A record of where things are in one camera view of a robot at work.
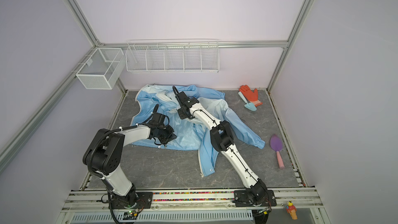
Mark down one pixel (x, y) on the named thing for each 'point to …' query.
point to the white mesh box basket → (102, 69)
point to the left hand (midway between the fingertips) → (178, 137)
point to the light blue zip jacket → (191, 135)
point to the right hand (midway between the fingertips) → (185, 114)
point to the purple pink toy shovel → (276, 143)
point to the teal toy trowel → (249, 106)
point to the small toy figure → (291, 209)
